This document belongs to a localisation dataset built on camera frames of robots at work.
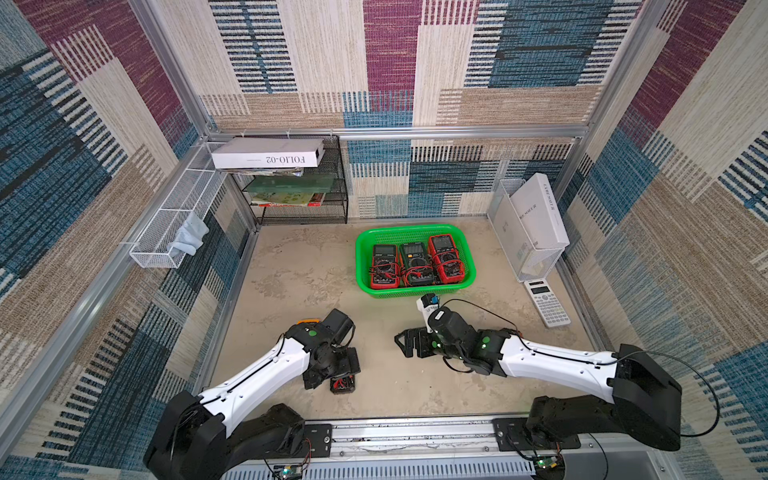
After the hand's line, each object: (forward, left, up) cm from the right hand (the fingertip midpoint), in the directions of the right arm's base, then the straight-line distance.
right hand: (406, 335), depth 80 cm
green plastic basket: (+43, 0, -7) cm, 44 cm away
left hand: (-7, +17, -6) cm, 19 cm away
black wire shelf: (+46, +29, +9) cm, 55 cm away
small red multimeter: (+26, -13, 0) cm, 29 cm away
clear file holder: (+24, -39, -1) cm, 46 cm away
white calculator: (+12, -45, -9) cm, 48 cm away
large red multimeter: (+23, +6, -2) cm, 24 cm away
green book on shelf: (+42, +35, +18) cm, 57 cm away
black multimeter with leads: (-11, +17, -5) cm, 21 cm away
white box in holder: (+36, -44, +8) cm, 57 cm away
